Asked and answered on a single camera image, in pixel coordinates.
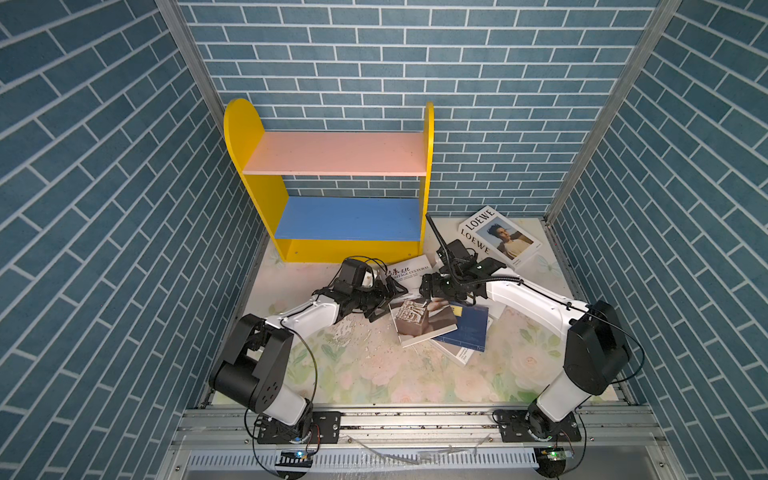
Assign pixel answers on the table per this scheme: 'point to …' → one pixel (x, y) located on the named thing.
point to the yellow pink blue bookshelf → (333, 196)
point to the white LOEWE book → (488, 234)
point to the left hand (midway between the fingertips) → (401, 299)
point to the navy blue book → (472, 326)
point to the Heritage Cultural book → (417, 318)
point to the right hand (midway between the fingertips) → (428, 287)
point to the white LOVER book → (461, 354)
